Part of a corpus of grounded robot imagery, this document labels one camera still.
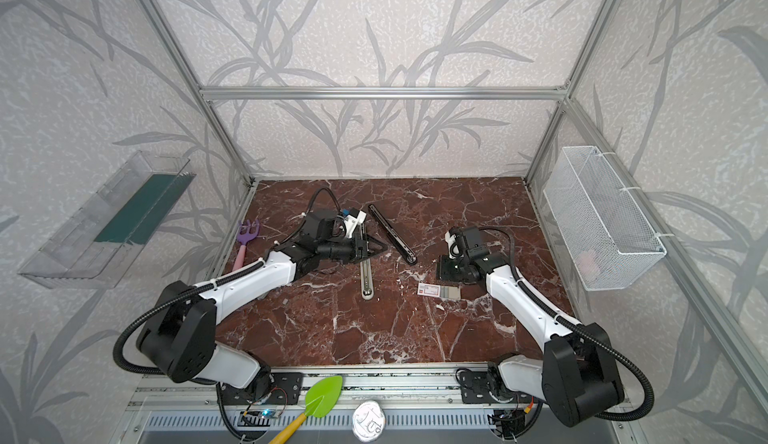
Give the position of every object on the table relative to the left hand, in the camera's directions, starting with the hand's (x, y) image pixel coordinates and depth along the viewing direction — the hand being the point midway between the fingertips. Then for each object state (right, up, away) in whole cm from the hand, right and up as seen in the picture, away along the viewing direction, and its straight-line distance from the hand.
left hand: (386, 244), depth 79 cm
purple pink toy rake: (-52, -1, +26) cm, 58 cm away
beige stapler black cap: (-7, -13, +12) cm, 19 cm away
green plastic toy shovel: (-16, -37, -7) cm, 41 cm away
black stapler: (+1, 0, +23) cm, 23 cm away
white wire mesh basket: (+47, +4, -16) cm, 50 cm away
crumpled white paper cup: (-3, -38, -13) cm, 40 cm away
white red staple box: (+15, -16, +11) cm, 24 cm away
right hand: (+15, -6, +7) cm, 17 cm away
